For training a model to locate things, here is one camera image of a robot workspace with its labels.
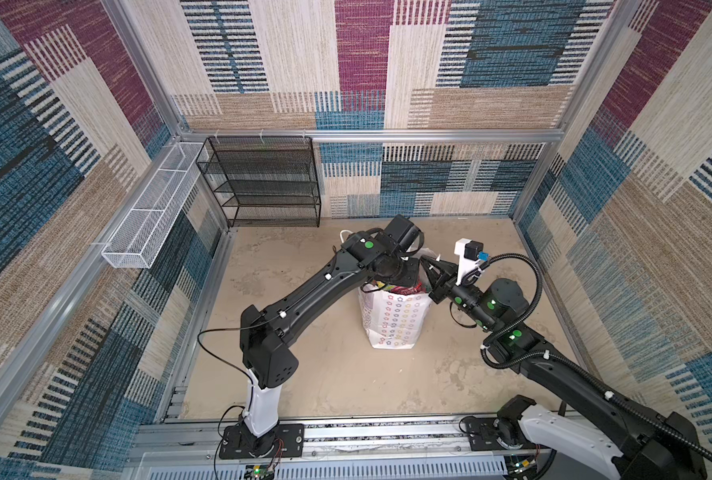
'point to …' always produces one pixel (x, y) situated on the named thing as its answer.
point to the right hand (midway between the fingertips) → (419, 263)
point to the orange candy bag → (416, 288)
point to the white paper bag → (394, 320)
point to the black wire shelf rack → (263, 182)
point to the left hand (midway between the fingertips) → (416, 273)
